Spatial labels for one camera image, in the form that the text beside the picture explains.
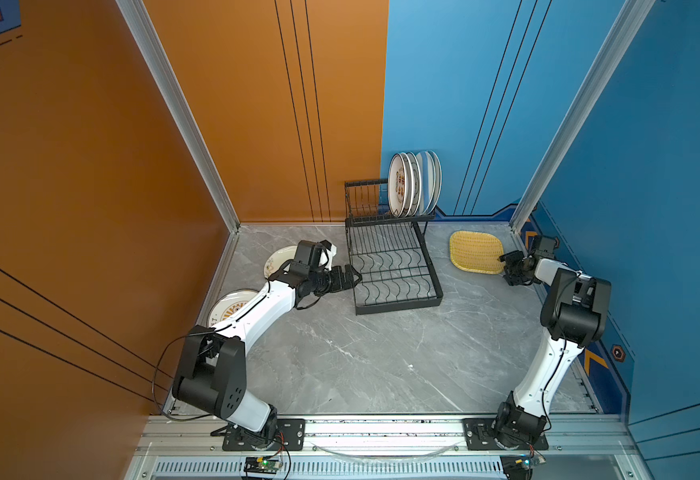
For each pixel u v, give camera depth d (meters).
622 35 0.73
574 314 0.58
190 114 0.90
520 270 0.89
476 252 1.12
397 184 0.97
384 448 0.73
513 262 0.94
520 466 0.70
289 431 0.74
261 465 0.71
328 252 0.81
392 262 1.06
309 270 0.68
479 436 0.72
